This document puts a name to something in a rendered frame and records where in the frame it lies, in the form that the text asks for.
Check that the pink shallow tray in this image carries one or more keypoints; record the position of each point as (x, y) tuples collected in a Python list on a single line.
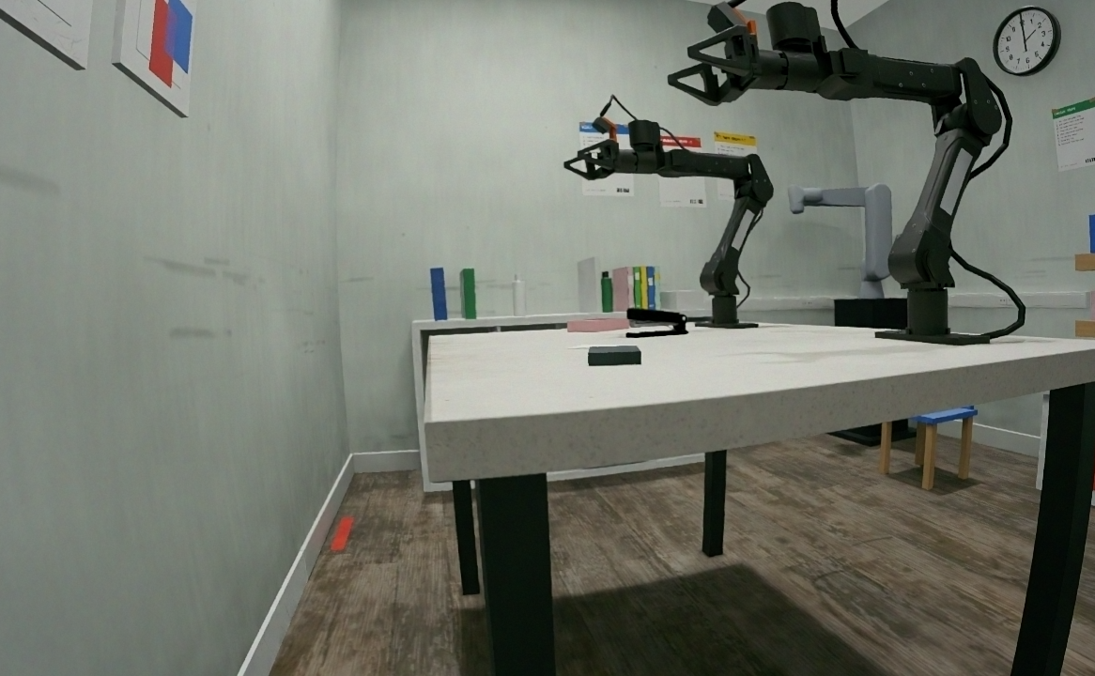
[(597, 326)]

